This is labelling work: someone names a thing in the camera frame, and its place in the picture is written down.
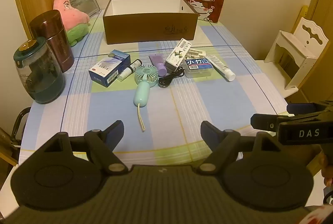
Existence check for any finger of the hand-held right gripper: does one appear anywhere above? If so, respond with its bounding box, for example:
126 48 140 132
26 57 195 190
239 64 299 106
251 113 333 132
287 101 333 116

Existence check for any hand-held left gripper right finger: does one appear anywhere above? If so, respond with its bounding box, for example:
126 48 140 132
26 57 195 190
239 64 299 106
199 120 285 175

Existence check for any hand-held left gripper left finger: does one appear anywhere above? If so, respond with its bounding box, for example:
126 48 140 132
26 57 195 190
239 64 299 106
39 120 129 175

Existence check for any mint green handheld fan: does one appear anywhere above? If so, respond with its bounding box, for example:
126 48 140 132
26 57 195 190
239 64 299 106
134 64 159 133

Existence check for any small white medicine bottle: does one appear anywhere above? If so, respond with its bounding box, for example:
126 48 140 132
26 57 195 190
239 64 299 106
117 59 142 82

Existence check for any blue medicine box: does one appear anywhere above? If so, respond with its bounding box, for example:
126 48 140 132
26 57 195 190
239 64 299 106
88 49 131 88

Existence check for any black cable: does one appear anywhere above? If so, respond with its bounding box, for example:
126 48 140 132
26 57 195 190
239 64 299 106
158 66 185 88

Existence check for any white cream tube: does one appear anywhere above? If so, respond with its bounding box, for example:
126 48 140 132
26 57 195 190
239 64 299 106
207 55 236 82

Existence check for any clear plastic box blue label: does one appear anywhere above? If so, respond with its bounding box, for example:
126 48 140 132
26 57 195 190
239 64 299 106
184 57 214 79

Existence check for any purple cream tube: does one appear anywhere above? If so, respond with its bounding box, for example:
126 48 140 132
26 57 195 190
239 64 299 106
149 54 167 76

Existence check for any white ointment box green bird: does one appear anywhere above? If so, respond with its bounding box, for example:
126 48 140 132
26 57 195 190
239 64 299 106
164 38 192 73

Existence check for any brown cardboard box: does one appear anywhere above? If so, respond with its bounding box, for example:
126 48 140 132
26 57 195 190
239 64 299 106
102 0 199 45

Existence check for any person's right hand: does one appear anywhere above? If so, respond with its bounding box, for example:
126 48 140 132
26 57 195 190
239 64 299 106
321 150 333 185

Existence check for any checkered tablecloth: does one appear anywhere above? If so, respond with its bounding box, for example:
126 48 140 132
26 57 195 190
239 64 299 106
19 9 288 166

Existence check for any white wooden mini shelf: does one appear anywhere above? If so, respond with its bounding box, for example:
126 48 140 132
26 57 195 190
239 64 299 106
264 17 329 90

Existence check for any white blister pack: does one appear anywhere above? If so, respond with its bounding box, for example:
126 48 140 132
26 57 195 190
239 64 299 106
188 47 207 59

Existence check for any glass kettle with green lid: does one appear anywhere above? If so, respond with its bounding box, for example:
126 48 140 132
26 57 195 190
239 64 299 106
14 37 66 104

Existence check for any brown thermos flask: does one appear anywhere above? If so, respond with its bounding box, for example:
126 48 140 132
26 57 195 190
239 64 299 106
29 10 75 73

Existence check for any pink starfish plush toy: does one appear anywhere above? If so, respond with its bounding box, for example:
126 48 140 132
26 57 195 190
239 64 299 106
53 0 91 47

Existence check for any black metal chair frame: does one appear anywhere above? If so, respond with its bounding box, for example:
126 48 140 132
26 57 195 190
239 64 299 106
10 107 32 146

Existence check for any clear acrylic picture frame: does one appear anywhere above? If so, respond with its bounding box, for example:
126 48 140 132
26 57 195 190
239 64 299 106
68 0 101 17

